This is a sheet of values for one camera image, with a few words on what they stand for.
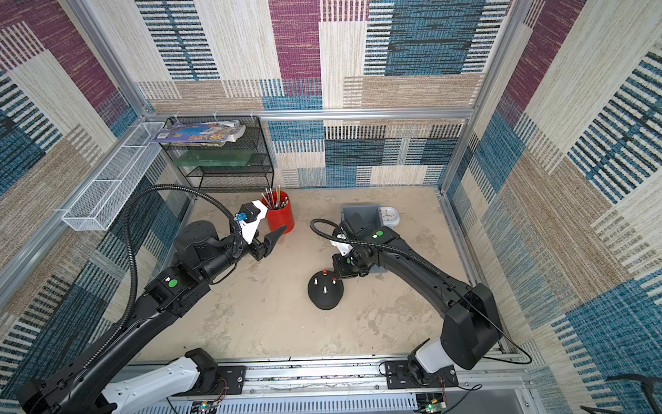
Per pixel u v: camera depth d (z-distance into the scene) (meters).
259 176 1.19
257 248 0.56
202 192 0.45
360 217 1.16
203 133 0.83
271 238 0.58
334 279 0.80
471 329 0.42
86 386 0.39
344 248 0.73
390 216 1.07
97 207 0.70
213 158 0.96
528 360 0.43
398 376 0.73
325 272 0.82
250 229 0.54
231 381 0.73
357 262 0.66
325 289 0.78
